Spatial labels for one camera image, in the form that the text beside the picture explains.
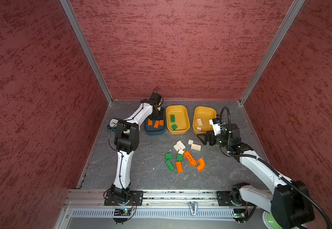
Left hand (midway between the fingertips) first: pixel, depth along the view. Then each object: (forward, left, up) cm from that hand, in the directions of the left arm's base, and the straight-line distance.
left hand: (160, 119), depth 99 cm
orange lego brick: (+3, +8, -7) cm, 11 cm away
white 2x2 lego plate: (-3, -28, -6) cm, 29 cm away
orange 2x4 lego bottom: (-31, -13, -7) cm, 34 cm away
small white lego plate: (-14, -21, -6) cm, 26 cm away
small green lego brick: (-2, -11, -7) cm, 13 cm away
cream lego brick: (+3, -30, -7) cm, 31 cm away
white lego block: (-18, -12, -7) cm, 23 cm away
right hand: (-17, -26, +7) cm, 32 cm away
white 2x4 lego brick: (-16, -15, -6) cm, 23 cm away
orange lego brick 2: (0, +3, -6) cm, 7 cm away
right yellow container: (+11, -33, -8) cm, 35 cm away
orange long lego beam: (-24, -18, -6) cm, 31 cm away
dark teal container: (-7, +7, -4) cm, 11 cm away
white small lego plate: (-21, -14, -7) cm, 26 cm away
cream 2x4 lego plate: (-18, -24, -6) cm, 31 cm away
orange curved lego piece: (-30, -27, -7) cm, 41 cm away
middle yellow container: (+7, -13, -9) cm, 17 cm away
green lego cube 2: (-25, -13, -6) cm, 29 cm away
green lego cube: (-24, -7, -6) cm, 26 cm away
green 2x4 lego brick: (+7, -9, -8) cm, 14 cm away
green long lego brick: (-31, -7, -5) cm, 32 cm away
